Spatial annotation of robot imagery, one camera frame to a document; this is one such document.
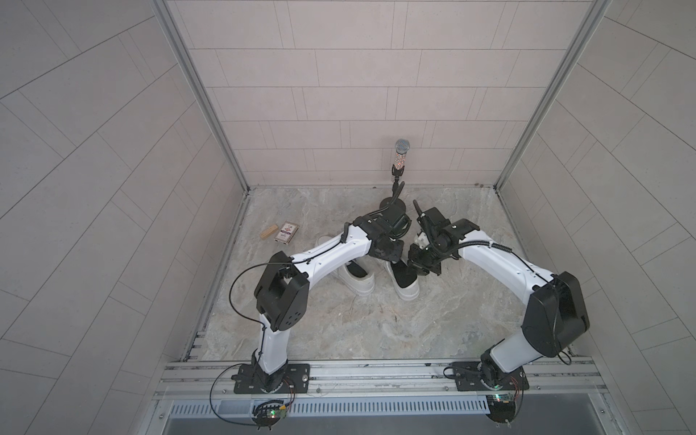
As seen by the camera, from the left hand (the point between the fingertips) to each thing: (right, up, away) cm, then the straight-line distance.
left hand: (399, 253), depth 85 cm
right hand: (+1, -4, -4) cm, 6 cm away
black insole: (-14, -6, +2) cm, 15 cm away
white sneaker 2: (+2, -11, -4) cm, 12 cm away
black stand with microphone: (+1, +34, +2) cm, 34 cm away
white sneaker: (-13, -9, -3) cm, 16 cm away
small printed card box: (-40, +5, +14) cm, 42 cm away
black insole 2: (0, -5, -6) cm, 8 cm away
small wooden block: (-47, +6, +16) cm, 50 cm away
